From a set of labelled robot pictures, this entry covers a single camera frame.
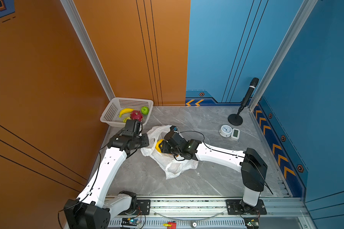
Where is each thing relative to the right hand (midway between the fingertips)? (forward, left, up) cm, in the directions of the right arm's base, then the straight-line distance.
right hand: (160, 147), depth 80 cm
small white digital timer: (+16, -51, -12) cm, 55 cm away
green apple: (+37, +16, -8) cm, 41 cm away
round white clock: (+18, -44, -11) cm, 49 cm away
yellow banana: (+39, +33, -10) cm, 53 cm away
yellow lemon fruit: (-1, +1, +1) cm, 2 cm away
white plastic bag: (-12, -7, +2) cm, 14 cm away
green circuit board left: (-33, +13, -15) cm, 39 cm away
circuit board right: (-34, -47, -17) cm, 60 cm away
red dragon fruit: (+30, +21, -6) cm, 37 cm away
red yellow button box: (-35, -6, -13) cm, 38 cm away
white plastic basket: (+33, +42, -8) cm, 54 cm away
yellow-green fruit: (+28, +29, -8) cm, 41 cm away
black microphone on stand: (+32, -56, -15) cm, 67 cm away
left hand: (+3, +7, +5) cm, 9 cm away
